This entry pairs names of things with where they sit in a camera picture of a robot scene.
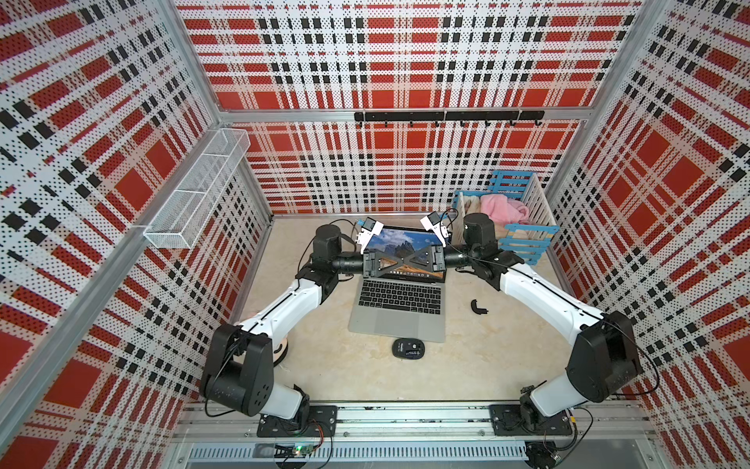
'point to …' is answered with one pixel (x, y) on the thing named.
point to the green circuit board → (301, 450)
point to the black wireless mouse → (408, 348)
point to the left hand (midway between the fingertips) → (403, 263)
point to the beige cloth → (471, 204)
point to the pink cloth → (502, 209)
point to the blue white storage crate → (529, 238)
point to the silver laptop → (406, 300)
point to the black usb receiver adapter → (477, 310)
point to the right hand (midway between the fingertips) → (410, 261)
